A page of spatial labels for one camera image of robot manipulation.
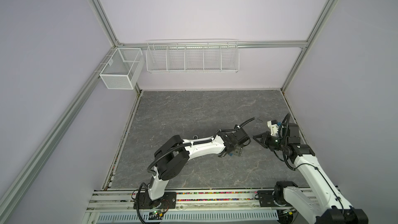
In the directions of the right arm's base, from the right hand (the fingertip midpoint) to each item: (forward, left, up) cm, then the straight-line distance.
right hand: (254, 138), depth 80 cm
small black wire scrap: (+21, -11, -14) cm, 28 cm away
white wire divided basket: (+50, +34, +17) cm, 63 cm away
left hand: (-2, +10, -8) cm, 13 cm away
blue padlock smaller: (-3, +11, -13) cm, 17 cm away
